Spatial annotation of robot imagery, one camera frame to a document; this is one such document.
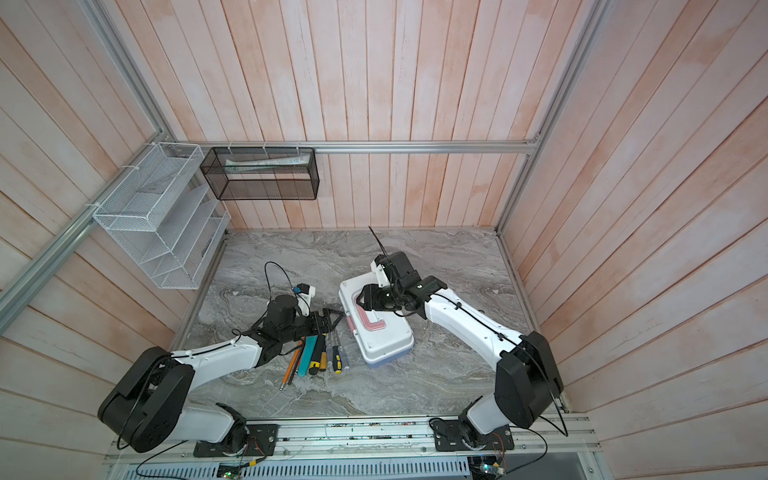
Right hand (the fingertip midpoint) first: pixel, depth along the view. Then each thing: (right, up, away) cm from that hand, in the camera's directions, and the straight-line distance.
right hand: (363, 300), depth 81 cm
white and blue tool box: (+5, -9, -1) cm, 10 cm away
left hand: (-9, -7, +6) cm, 13 cm away
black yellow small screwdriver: (-8, -18, +4) cm, 20 cm away
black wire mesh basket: (-37, +42, +23) cm, 61 cm away
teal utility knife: (-17, -17, +4) cm, 24 cm away
